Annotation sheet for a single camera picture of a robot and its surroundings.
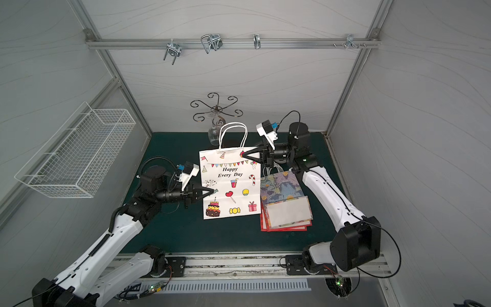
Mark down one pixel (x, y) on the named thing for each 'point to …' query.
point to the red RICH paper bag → (262, 221)
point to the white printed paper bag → (235, 176)
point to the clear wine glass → (213, 135)
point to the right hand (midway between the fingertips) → (242, 153)
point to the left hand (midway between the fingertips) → (211, 192)
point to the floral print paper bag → (284, 200)
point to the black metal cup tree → (217, 110)
